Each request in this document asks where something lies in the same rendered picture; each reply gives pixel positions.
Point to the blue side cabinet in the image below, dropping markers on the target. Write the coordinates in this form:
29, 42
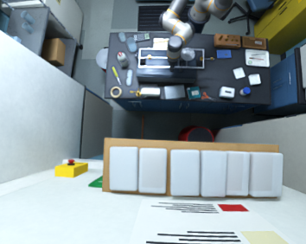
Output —
284, 83

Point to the clear glass beaker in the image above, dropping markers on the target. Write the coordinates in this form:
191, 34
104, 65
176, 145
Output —
122, 37
131, 44

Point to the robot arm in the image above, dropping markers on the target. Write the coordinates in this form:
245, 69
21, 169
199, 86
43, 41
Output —
177, 27

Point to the white slotted box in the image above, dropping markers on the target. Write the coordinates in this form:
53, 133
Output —
227, 92

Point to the clear glass jar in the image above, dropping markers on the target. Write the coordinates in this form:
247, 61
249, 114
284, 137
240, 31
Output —
28, 17
27, 28

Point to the brass zero ball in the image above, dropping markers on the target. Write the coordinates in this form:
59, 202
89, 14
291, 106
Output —
211, 58

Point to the grey round balance pan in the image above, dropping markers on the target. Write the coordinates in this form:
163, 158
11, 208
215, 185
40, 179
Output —
188, 54

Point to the yellow cabinet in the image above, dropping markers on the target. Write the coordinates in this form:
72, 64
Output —
290, 23

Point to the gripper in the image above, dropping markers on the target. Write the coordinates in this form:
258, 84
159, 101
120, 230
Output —
175, 65

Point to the white notepad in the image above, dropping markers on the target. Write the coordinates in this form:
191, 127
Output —
160, 43

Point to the green sign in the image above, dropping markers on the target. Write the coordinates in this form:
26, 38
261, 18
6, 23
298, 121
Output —
96, 182

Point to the white rounded block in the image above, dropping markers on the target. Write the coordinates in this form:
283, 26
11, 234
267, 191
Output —
150, 92

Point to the white round stool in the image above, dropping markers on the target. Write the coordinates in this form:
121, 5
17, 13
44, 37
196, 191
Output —
101, 59

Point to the black floor grille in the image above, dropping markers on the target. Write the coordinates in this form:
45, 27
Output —
149, 17

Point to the white poster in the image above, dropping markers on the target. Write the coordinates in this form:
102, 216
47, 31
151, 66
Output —
198, 227

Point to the yellow emergency stop box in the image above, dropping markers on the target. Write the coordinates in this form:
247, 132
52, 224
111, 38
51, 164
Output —
71, 169

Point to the blue square pad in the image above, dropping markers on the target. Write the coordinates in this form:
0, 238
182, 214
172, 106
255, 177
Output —
224, 54

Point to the brass clamp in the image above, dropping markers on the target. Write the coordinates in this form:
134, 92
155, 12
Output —
136, 92

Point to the grey side table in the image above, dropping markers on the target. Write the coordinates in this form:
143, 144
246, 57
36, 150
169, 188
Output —
16, 31

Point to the brown wooden case lid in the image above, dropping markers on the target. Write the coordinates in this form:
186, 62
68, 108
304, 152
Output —
254, 43

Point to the grey metal box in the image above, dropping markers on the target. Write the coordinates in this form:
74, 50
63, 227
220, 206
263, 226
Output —
175, 92

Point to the blue-lidded jar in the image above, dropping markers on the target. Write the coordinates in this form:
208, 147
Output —
245, 91

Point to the brown wooden mass case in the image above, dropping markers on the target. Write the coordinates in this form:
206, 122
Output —
227, 40

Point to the grey calculator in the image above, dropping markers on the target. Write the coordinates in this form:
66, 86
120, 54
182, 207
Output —
141, 37

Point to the yellow screwdriver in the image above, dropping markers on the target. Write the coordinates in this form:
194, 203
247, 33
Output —
116, 75

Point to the blue bench cabinet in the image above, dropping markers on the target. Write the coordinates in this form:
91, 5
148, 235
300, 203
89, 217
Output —
175, 106

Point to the beige tape roll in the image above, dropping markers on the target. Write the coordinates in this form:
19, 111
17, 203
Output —
111, 92

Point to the white square weighing dish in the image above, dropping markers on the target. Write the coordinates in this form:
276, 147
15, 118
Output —
254, 79
239, 73

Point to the black office chair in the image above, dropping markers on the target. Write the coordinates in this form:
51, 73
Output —
244, 14

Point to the red bin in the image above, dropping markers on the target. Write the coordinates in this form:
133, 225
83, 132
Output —
196, 134

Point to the brown notice board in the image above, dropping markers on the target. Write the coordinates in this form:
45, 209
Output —
192, 173

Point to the white tray with tools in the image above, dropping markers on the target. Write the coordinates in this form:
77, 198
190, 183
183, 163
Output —
257, 58

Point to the teal book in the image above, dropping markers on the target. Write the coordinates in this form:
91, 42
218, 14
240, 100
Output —
193, 93

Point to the orange scissors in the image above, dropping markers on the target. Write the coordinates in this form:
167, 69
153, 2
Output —
207, 97

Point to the brown cardboard box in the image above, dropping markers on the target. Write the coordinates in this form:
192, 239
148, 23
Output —
54, 52

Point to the grey bottle with red cap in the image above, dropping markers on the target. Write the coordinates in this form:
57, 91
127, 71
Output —
123, 59

